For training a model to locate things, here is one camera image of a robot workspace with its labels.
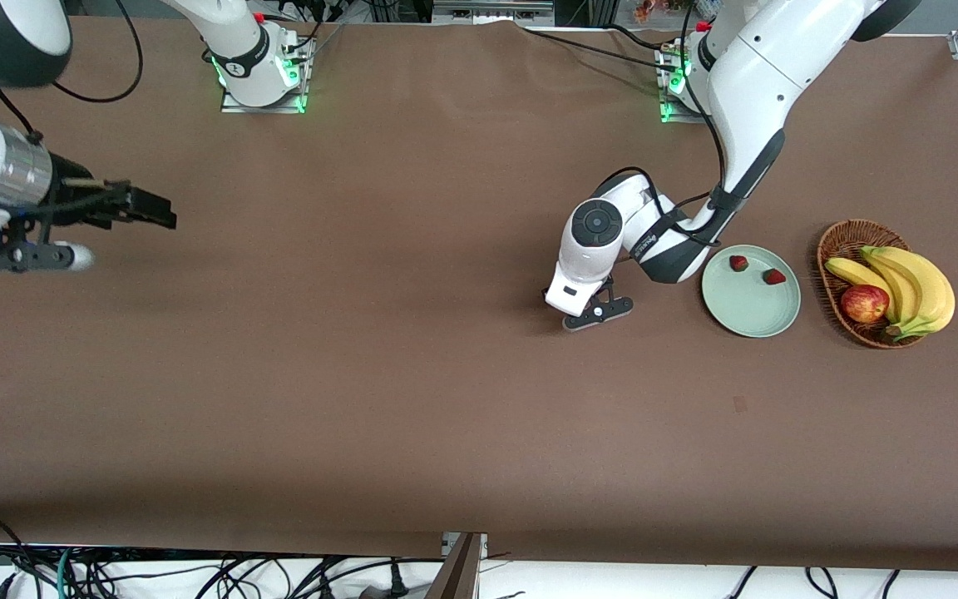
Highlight pale green round plate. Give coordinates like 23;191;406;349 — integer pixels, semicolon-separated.
701;244;802;339

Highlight brown table cover sheet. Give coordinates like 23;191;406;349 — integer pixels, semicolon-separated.
0;15;958;575

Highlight orange colourful background object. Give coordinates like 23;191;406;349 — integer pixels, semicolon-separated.
633;0;700;23

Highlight brown wicker basket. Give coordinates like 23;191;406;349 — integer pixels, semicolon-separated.
817;219;937;349

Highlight red apple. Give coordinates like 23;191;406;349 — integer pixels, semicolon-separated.
841;285;891;324

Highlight yellow banana bunch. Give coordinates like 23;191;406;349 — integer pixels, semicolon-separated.
826;245;956;342

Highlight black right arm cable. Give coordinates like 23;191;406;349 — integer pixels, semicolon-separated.
0;0;144;219

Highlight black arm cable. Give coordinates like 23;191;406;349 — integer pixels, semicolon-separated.
0;0;144;219
604;0;733;250

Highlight black floor cable bundle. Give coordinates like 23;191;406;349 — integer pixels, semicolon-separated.
0;507;447;599
728;566;904;599

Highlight silver metal frame box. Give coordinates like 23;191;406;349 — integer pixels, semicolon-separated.
433;0;555;26

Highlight black cables on table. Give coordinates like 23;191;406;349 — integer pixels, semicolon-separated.
521;23;681;72

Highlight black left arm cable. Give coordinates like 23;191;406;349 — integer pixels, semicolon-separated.
604;0;733;250

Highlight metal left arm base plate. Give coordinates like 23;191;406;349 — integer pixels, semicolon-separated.
659;46;717;126

